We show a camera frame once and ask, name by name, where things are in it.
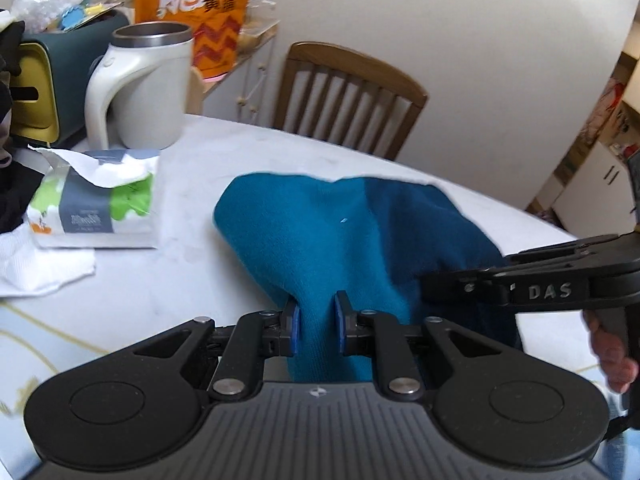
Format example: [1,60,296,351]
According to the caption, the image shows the white drawer cabinet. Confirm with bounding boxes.
[187,35,281,128]

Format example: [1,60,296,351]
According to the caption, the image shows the wooden chair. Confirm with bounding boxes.
[272,41,430,162]

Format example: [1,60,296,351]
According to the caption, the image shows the tissue pack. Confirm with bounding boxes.
[24,145,163,251]

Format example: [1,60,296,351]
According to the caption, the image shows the white cupboard with black handles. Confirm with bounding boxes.
[525,145,640,241]

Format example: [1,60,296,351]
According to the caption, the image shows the white paper napkin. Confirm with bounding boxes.
[0,222,97,298]

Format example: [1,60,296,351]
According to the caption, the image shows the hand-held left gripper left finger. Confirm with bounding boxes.
[132,300,302,403]

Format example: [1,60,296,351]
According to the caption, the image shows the clear plastic box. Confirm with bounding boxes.
[235,0,281,56]

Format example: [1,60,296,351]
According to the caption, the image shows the printed wall hanging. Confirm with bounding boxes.
[580,77,626,161]

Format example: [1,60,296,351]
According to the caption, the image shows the orange snack bag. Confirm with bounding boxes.
[134,0,262,81]

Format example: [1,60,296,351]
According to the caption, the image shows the two-tone blue sweater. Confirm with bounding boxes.
[212,172,523,386]

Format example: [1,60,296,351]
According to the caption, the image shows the person's right hand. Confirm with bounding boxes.
[584,309,638,396]

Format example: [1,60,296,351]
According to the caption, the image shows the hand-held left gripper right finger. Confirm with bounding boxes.
[334,290,501,403]

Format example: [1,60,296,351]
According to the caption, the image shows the white mug with steel rim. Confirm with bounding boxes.
[84,21,195,151]

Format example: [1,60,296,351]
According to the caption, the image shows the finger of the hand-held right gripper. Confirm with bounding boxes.
[419,267,516,307]
[502,234,623,268]

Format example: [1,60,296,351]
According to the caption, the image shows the green and yellow container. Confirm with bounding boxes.
[9,9,133,143]

